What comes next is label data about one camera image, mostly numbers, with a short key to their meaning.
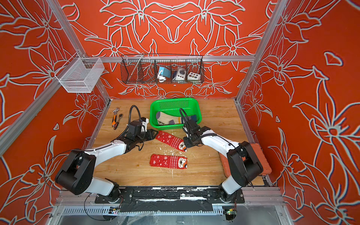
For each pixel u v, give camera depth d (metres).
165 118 1.01
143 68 0.99
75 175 0.43
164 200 0.73
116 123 1.03
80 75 0.92
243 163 0.45
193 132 0.68
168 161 0.85
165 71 0.85
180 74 0.91
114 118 1.07
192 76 0.94
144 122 0.81
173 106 1.18
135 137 0.70
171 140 0.94
